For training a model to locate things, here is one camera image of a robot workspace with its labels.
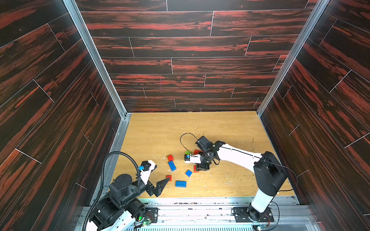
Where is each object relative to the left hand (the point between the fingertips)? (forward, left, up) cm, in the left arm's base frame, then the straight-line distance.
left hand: (162, 173), depth 65 cm
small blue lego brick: (+9, -12, -21) cm, 26 cm away
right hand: (+16, -19, -19) cm, 31 cm away
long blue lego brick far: (+14, -2, -22) cm, 26 cm away
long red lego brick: (+11, -16, -20) cm, 27 cm away
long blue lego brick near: (+2, -8, -21) cm, 22 cm away
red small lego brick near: (+6, -1, -22) cm, 23 cm away
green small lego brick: (+23, -11, -22) cm, 34 cm away
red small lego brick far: (+18, 0, -19) cm, 27 cm away
